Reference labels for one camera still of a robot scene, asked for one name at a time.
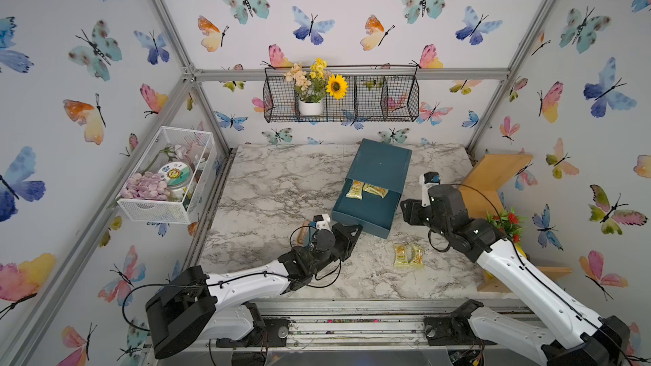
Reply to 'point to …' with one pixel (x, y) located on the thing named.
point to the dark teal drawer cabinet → (378, 163)
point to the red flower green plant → (508, 223)
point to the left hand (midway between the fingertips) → (367, 226)
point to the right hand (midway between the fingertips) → (411, 203)
